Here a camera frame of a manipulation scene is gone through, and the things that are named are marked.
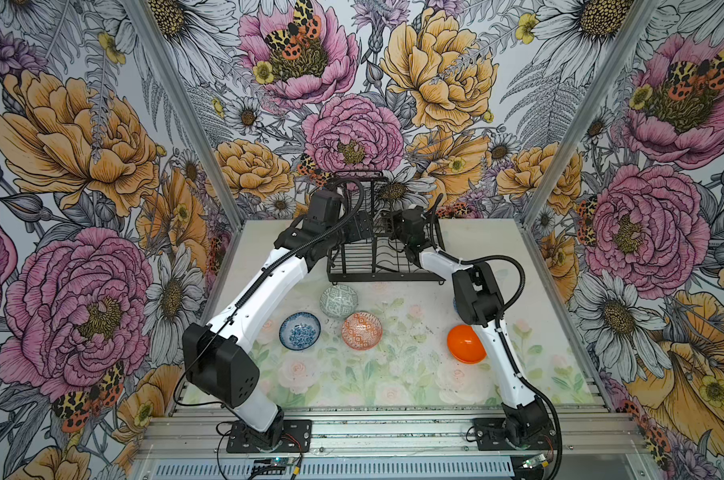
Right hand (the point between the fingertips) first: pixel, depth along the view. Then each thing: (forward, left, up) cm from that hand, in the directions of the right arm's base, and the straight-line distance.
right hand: (378, 214), depth 106 cm
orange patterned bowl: (-37, +6, -13) cm, 40 cm away
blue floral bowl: (-37, +25, -13) cm, 47 cm away
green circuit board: (-69, +25, -14) cm, 75 cm away
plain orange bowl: (-44, -22, -10) cm, 50 cm away
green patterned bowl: (-27, +14, -13) cm, 33 cm away
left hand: (-23, +6, +15) cm, 28 cm away
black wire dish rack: (-11, +1, -12) cm, 16 cm away
